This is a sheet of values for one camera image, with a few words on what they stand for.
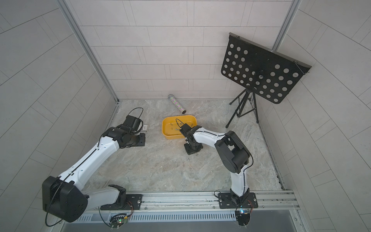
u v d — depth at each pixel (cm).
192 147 77
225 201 71
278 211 71
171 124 102
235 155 49
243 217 68
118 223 65
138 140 70
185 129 74
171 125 102
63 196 37
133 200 73
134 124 62
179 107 108
